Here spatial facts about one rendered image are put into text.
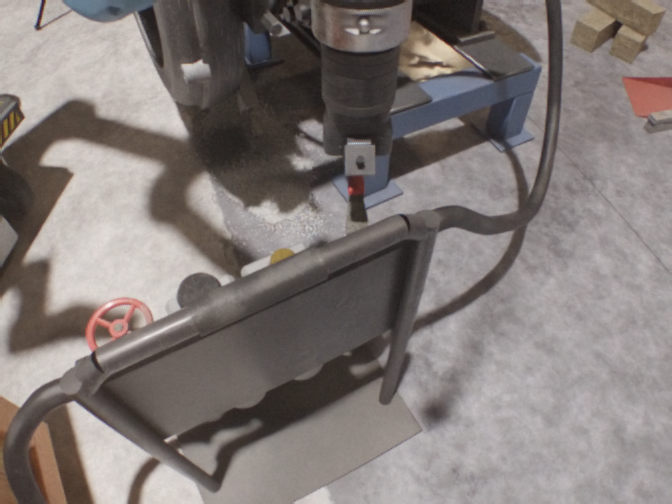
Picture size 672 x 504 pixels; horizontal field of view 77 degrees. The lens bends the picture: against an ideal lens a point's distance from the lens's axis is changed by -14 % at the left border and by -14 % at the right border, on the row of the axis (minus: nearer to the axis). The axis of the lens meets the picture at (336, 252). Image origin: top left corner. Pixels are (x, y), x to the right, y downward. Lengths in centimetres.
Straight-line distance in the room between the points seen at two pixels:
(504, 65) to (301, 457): 102
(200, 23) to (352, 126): 37
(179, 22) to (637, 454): 115
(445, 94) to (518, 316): 53
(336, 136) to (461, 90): 71
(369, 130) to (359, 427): 59
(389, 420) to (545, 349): 37
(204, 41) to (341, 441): 73
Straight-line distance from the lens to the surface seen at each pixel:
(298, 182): 126
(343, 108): 48
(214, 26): 81
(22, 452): 64
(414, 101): 111
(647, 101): 195
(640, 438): 111
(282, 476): 92
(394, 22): 43
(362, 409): 94
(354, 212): 58
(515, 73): 130
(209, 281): 49
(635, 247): 136
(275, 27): 74
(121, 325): 50
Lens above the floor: 91
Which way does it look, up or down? 54 degrees down
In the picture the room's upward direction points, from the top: 1 degrees counter-clockwise
